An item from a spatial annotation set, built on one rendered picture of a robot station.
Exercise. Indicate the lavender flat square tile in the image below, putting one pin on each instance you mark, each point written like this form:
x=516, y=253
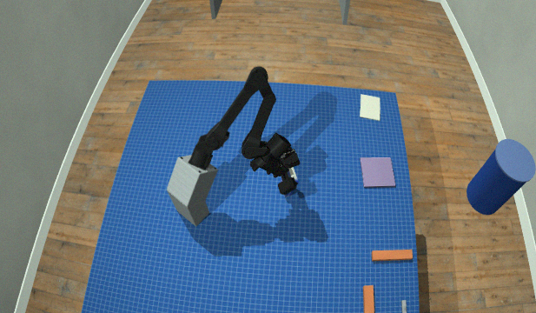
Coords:
x=377, y=172

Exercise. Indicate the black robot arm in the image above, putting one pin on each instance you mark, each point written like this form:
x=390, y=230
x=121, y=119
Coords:
x=253, y=147

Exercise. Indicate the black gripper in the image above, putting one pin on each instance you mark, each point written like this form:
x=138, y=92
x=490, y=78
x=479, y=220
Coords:
x=288, y=183

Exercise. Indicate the blue work mat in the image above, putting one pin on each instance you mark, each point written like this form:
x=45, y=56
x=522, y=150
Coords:
x=257, y=251

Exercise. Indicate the blue boxed card deck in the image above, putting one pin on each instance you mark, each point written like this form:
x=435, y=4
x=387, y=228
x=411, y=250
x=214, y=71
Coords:
x=291, y=173

